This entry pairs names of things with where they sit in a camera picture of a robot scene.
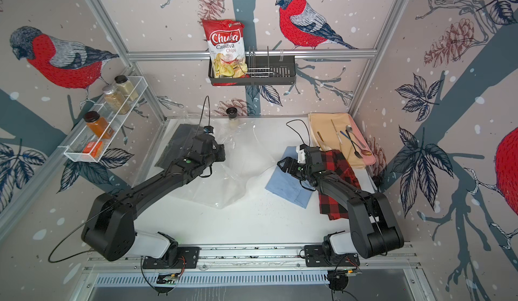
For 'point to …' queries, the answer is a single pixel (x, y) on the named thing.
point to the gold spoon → (322, 138)
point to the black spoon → (356, 152)
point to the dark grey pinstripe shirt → (178, 145)
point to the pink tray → (367, 154)
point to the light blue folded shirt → (289, 186)
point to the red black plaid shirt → (331, 206)
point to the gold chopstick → (337, 134)
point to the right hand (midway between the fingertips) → (283, 164)
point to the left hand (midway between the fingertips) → (225, 143)
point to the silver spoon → (349, 129)
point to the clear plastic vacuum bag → (247, 156)
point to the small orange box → (94, 148)
